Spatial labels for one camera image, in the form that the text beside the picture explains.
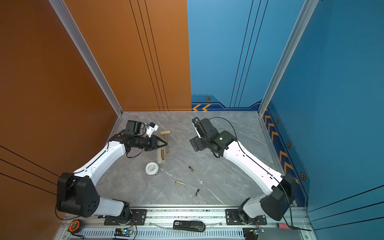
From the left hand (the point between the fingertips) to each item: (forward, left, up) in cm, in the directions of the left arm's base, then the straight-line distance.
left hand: (166, 143), depth 81 cm
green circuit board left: (-38, +19, -20) cm, 46 cm away
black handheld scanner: (-36, -14, -12) cm, 40 cm away
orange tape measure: (-36, +39, -15) cm, 55 cm away
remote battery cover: (-15, -7, -18) cm, 25 cm away
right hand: (+1, -18, +5) cm, 19 cm away
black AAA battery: (-8, -14, -18) cm, 24 cm away
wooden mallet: (+20, +6, -16) cm, 26 cm away
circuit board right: (-38, -43, -18) cm, 60 cm away
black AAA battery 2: (-20, -17, -17) cm, 32 cm away
